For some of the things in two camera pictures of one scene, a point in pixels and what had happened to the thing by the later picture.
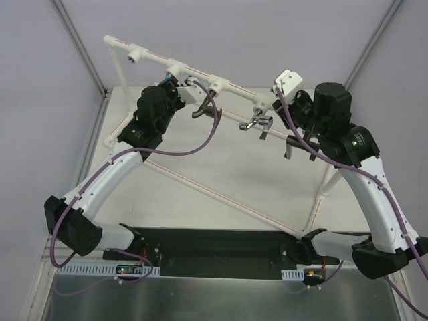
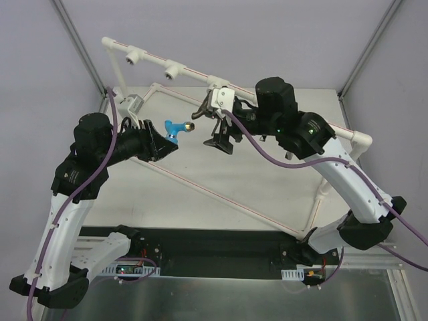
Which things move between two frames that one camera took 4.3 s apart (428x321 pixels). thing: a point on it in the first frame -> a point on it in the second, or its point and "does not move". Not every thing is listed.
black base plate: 212,253 does not move
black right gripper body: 301,143 -> 221,124
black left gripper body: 203,109 -> 149,140
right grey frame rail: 374,43 does not move
